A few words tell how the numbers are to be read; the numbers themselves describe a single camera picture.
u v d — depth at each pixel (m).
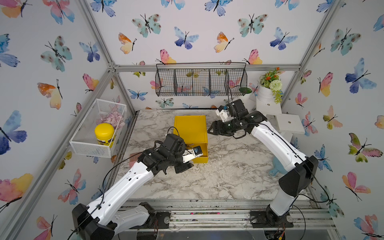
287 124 0.93
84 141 0.58
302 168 0.44
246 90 1.04
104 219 0.38
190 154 0.60
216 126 0.69
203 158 0.65
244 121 0.55
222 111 0.72
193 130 0.81
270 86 0.84
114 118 0.69
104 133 0.64
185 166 0.62
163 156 0.52
